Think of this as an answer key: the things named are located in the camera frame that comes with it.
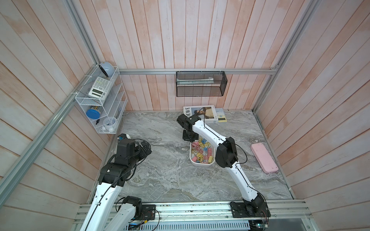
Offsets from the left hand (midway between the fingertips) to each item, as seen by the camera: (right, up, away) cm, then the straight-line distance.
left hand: (142, 150), depth 73 cm
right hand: (+25, +3, +25) cm, 36 cm away
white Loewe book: (+41, +23, +42) cm, 63 cm away
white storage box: (+34, -5, +20) cm, 39 cm away
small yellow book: (+52, +21, +44) cm, 71 cm away
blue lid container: (-28, +19, +3) cm, 34 cm away
